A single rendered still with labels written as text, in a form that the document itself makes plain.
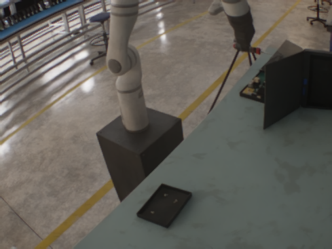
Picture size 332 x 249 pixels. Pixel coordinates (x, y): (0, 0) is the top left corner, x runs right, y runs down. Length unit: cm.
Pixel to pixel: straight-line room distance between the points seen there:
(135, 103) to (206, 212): 57
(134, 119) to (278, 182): 63
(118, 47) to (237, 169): 53
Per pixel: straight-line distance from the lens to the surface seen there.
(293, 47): 95
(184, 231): 66
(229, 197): 72
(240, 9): 81
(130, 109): 114
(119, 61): 104
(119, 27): 98
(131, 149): 112
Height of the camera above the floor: 154
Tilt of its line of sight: 34 degrees down
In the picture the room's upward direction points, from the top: 10 degrees counter-clockwise
